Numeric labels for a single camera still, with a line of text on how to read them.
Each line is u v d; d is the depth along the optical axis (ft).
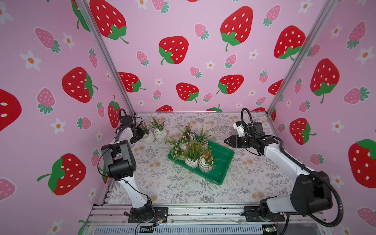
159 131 3.32
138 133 2.89
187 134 2.97
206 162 2.76
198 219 2.40
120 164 1.73
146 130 3.12
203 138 3.20
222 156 3.15
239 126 2.55
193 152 2.68
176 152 2.68
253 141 2.16
